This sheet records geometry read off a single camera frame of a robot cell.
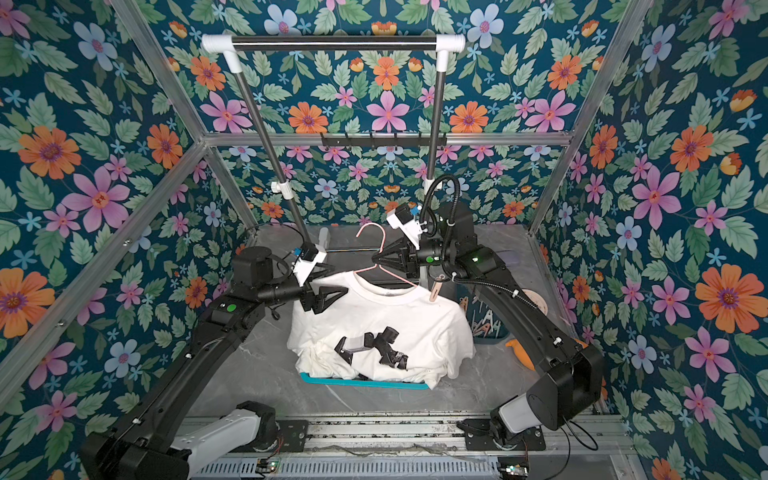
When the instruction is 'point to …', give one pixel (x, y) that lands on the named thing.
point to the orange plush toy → (521, 352)
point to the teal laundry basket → (373, 384)
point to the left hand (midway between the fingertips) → (340, 278)
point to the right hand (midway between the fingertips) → (384, 250)
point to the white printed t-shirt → (436, 335)
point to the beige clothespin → (436, 288)
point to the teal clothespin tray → (485, 326)
